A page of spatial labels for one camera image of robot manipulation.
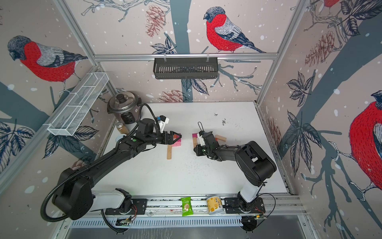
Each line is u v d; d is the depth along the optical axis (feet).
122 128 3.14
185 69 3.46
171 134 2.34
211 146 2.44
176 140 2.41
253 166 1.55
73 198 1.31
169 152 3.04
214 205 2.25
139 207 2.39
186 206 2.39
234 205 2.40
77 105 2.55
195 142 3.20
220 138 3.21
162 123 2.44
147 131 2.13
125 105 3.10
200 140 2.81
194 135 3.36
